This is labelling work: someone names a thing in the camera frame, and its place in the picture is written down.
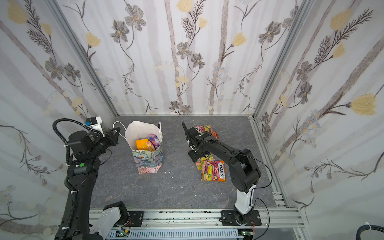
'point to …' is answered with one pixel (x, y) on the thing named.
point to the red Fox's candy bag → (204, 128)
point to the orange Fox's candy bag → (218, 175)
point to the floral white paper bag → (147, 162)
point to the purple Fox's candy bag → (154, 141)
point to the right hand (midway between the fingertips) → (195, 151)
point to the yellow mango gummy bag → (144, 144)
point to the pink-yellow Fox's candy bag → (206, 163)
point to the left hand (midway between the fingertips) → (116, 123)
